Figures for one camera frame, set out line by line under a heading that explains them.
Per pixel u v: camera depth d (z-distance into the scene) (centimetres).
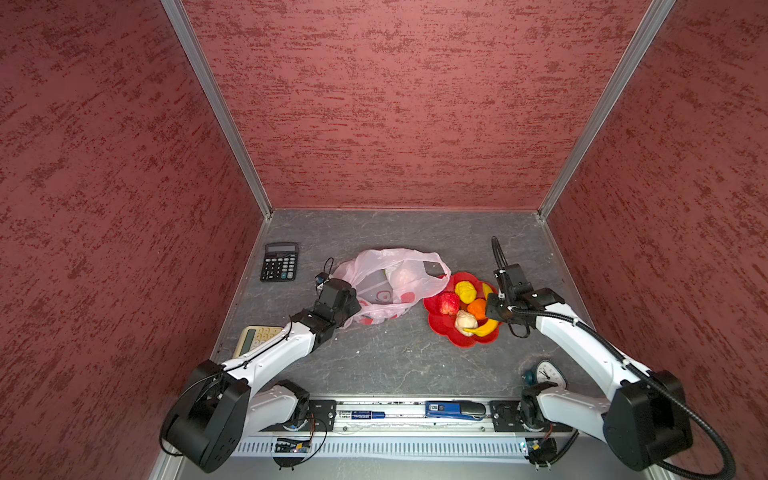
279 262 103
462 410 71
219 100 87
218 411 41
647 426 39
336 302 66
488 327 81
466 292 92
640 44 76
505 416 74
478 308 87
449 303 88
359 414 74
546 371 78
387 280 95
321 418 74
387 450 77
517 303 61
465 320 85
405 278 92
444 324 90
